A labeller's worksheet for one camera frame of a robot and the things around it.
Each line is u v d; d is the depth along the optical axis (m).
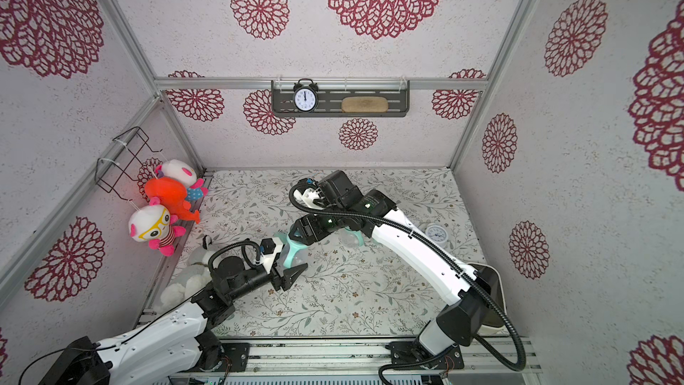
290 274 0.69
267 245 0.63
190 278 0.78
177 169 0.94
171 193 0.89
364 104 0.90
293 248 0.66
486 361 0.74
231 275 0.59
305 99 0.90
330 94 0.95
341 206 0.52
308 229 0.59
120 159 0.77
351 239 0.97
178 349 0.59
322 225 0.60
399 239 0.46
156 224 0.80
